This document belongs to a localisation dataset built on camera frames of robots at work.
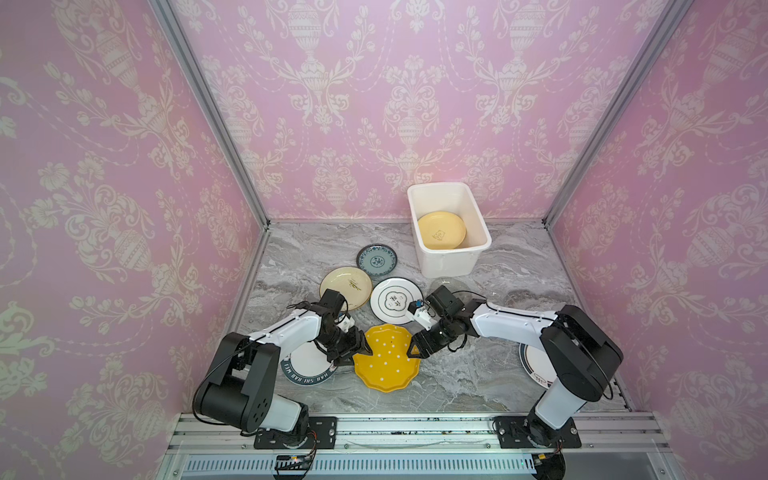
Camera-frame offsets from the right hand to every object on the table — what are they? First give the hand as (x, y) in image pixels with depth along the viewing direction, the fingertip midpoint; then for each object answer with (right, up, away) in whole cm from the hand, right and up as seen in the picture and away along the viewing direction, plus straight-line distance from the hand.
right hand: (417, 349), depth 86 cm
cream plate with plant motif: (-20, +17, +15) cm, 30 cm away
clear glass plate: (+15, +17, +15) cm, 27 cm away
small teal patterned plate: (-13, +25, +23) cm, 37 cm away
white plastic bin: (+17, +48, +27) cm, 58 cm away
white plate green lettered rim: (-31, -4, -1) cm, 31 cm away
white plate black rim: (-8, +13, +13) cm, 20 cm away
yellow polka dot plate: (-8, -5, -1) cm, 10 cm away
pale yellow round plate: (+12, +36, +29) cm, 48 cm away
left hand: (-14, -1, -2) cm, 15 cm away
